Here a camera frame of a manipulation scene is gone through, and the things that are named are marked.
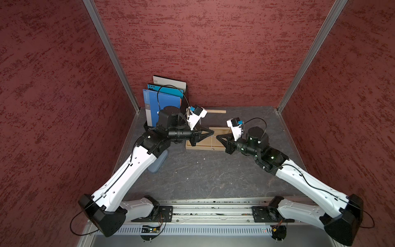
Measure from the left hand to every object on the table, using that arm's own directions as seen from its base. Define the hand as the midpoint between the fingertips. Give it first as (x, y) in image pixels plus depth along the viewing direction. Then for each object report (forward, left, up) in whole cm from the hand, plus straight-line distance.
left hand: (210, 135), depth 61 cm
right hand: (+3, -4, -8) cm, 9 cm away
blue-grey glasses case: (0, +31, -34) cm, 46 cm away
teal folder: (+38, +19, -8) cm, 43 cm away
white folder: (+48, +30, -8) cm, 58 cm away
